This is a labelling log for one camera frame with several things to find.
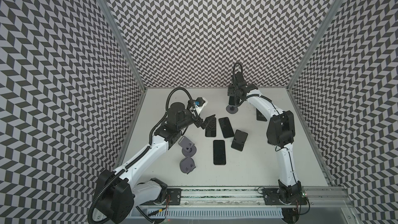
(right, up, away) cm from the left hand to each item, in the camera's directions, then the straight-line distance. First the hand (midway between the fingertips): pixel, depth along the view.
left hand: (207, 108), depth 75 cm
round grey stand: (+17, -2, +31) cm, 35 cm away
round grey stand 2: (-10, -22, +8) cm, 25 cm away
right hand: (+18, +9, +24) cm, 31 cm away
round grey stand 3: (-11, -29, +4) cm, 31 cm away
